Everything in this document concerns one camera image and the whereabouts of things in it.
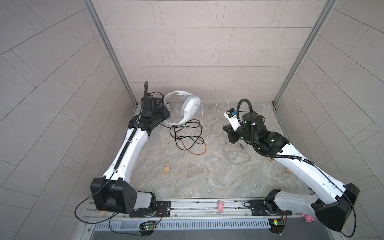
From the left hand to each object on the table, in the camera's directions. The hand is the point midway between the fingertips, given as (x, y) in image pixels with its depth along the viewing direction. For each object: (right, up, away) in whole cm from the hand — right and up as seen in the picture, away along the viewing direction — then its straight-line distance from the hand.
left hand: (170, 107), depth 78 cm
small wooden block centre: (-3, -34, +5) cm, 35 cm away
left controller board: (-8, -53, -13) cm, 55 cm away
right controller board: (+52, -55, -10) cm, 76 cm away
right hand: (+27, -10, -6) cm, 29 cm away
